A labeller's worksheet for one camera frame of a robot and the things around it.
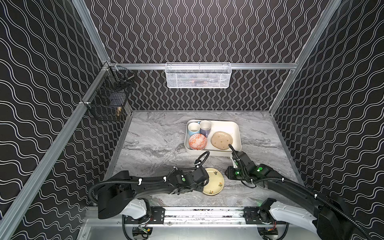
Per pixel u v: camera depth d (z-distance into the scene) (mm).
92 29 765
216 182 848
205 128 1067
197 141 976
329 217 397
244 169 629
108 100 959
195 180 616
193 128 1022
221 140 1039
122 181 439
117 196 419
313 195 439
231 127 1065
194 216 759
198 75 1275
